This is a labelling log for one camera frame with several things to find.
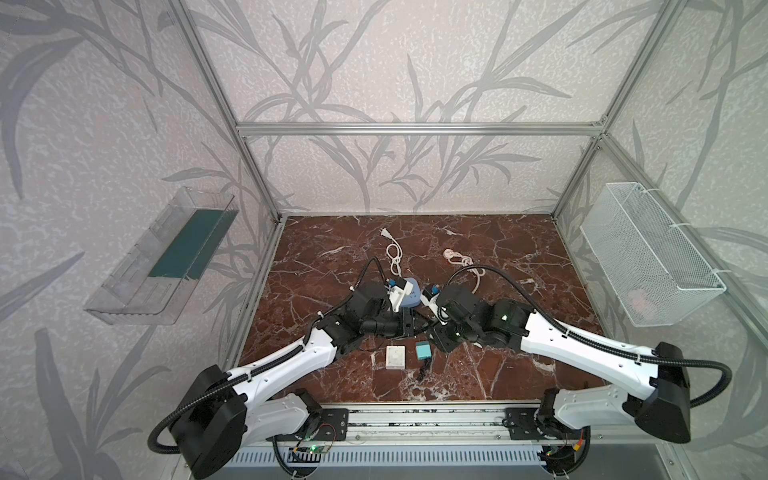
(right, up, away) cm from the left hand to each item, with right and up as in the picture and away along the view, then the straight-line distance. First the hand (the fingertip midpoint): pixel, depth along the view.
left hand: (433, 322), depth 72 cm
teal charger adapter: (-2, -10, +10) cm, 14 cm away
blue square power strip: (-5, +6, -1) cm, 8 cm away
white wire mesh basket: (+47, +14, -8) cm, 49 cm away
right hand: (0, -1, +3) cm, 3 cm away
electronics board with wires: (-28, -30, 0) cm, 41 cm away
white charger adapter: (-10, -13, +11) cm, 19 cm away
